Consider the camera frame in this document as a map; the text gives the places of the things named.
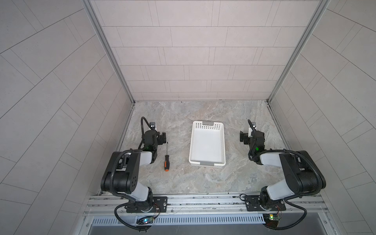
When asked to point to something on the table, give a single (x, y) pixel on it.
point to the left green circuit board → (145, 220)
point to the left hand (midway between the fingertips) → (157, 130)
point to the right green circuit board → (271, 220)
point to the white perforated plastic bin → (207, 148)
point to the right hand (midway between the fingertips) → (249, 129)
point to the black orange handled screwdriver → (167, 161)
